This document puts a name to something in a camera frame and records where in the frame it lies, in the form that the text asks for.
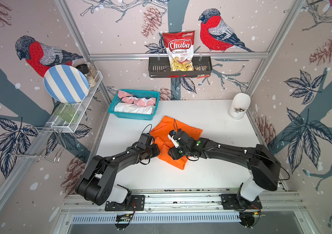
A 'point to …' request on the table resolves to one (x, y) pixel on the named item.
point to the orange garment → (161, 130)
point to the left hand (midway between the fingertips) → (161, 148)
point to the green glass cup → (66, 110)
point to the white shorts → (128, 107)
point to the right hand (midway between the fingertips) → (171, 150)
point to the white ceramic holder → (241, 102)
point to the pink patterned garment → (130, 98)
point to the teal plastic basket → (144, 93)
